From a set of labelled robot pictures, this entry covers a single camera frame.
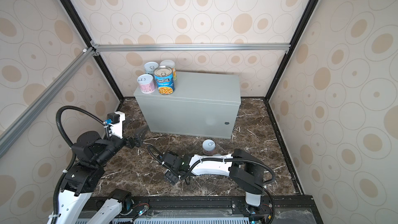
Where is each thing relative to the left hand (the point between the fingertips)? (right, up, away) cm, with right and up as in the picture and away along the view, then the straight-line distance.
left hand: (142, 123), depth 62 cm
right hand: (+9, -27, +19) cm, 34 cm away
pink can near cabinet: (+28, -16, +26) cm, 41 cm away
